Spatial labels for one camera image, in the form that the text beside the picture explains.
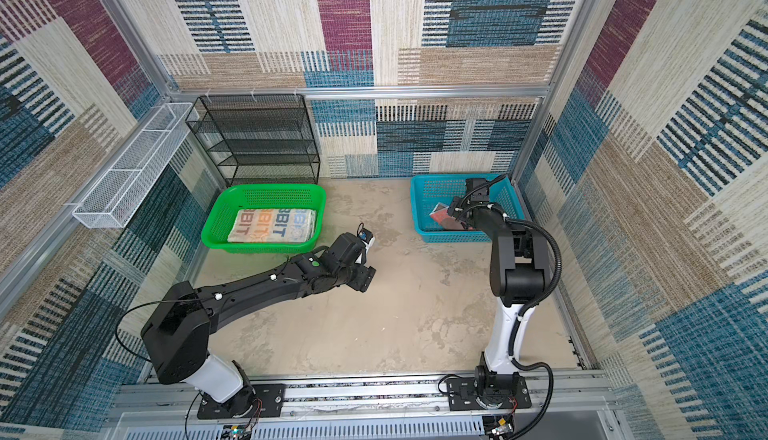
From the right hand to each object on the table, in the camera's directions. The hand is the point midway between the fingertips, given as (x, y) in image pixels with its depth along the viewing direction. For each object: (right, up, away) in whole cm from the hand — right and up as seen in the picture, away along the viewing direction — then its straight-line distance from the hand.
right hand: (467, 213), depth 102 cm
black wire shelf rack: (-73, +27, +6) cm, 78 cm away
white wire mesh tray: (-91, +4, -32) cm, 96 cm away
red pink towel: (-9, 0, +3) cm, 9 cm away
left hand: (-33, -14, -17) cm, 40 cm away
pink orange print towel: (-65, -4, -1) cm, 65 cm away
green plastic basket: (-83, +6, +8) cm, 84 cm away
